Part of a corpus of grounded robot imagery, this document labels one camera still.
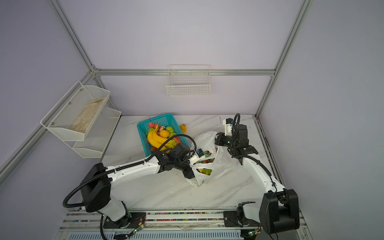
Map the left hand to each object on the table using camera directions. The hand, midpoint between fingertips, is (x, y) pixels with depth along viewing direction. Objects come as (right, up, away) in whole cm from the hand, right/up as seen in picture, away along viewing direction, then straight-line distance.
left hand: (196, 170), depth 78 cm
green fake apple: (-19, +22, +26) cm, 39 cm away
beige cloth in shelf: (-58, +26, -2) cm, 64 cm away
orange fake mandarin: (-22, +19, +20) cm, 35 cm away
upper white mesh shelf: (-65, +29, -2) cm, 71 cm away
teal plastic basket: (-23, +29, +32) cm, 49 cm away
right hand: (+8, +19, +2) cm, 21 cm away
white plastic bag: (+10, +4, -7) cm, 13 cm away
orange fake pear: (-9, +23, +26) cm, 36 cm away
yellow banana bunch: (-26, +15, +16) cm, 34 cm away
